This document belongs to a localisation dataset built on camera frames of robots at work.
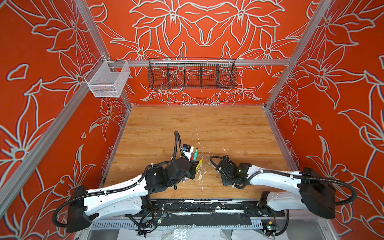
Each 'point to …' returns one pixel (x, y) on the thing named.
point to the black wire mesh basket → (192, 73)
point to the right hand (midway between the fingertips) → (223, 178)
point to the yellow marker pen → (199, 163)
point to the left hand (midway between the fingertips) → (198, 161)
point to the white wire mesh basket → (107, 78)
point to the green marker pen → (194, 158)
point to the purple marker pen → (183, 180)
